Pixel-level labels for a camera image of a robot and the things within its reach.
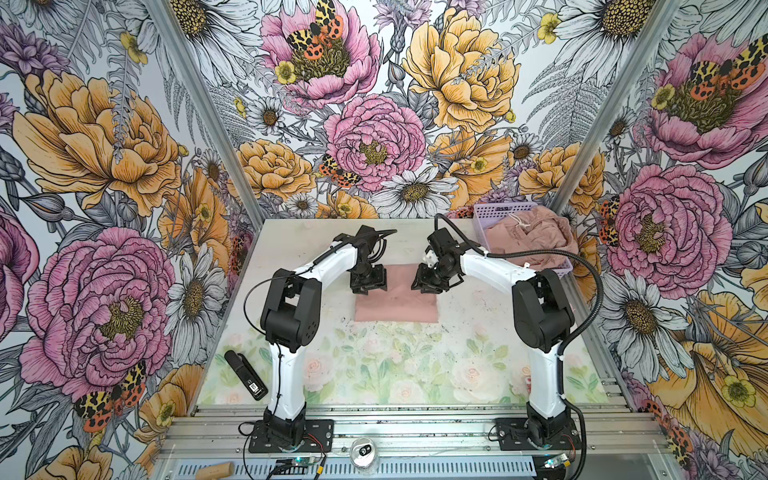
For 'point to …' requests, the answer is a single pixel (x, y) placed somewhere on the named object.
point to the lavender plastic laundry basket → (484, 214)
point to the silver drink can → (363, 455)
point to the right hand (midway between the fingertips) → (419, 294)
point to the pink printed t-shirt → (400, 302)
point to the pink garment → (535, 229)
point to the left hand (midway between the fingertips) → (375, 295)
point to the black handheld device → (245, 372)
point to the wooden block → (216, 471)
